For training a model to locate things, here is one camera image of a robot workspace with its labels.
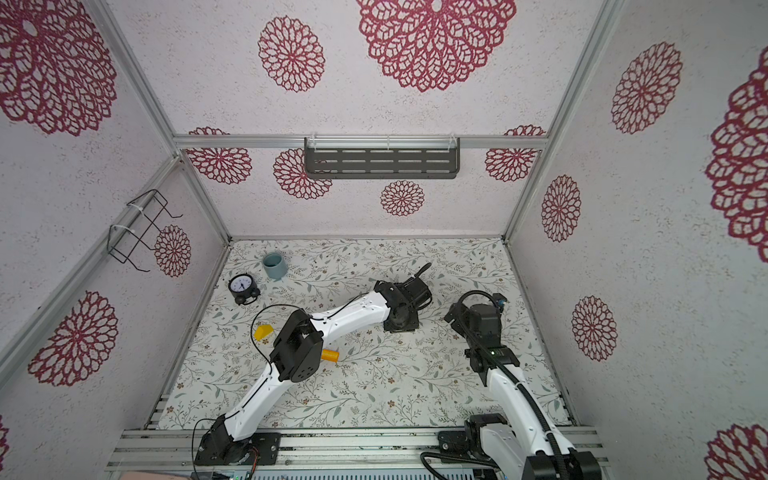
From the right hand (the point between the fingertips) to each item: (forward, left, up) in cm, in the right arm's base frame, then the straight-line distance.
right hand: (464, 309), depth 85 cm
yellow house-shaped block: (-4, +61, -9) cm, 61 cm away
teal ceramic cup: (+19, +62, -5) cm, 65 cm away
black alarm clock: (+12, +72, -9) cm, 73 cm away
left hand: (-1, +16, -11) cm, 19 cm away
